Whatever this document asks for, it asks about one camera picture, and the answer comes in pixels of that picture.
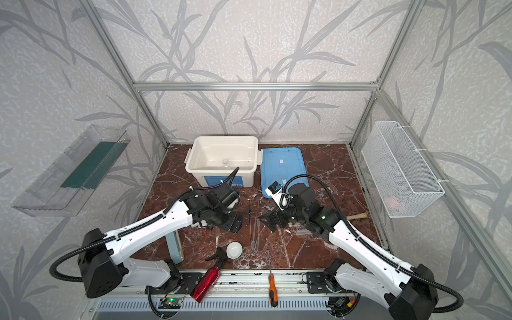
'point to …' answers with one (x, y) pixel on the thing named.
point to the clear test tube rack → (301, 231)
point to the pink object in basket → (392, 202)
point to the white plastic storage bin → (210, 160)
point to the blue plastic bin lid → (284, 165)
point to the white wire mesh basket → (404, 183)
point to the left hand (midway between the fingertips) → (236, 219)
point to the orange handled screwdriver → (272, 295)
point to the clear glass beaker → (226, 163)
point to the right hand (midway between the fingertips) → (268, 204)
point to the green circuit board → (169, 303)
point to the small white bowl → (234, 250)
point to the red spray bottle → (210, 278)
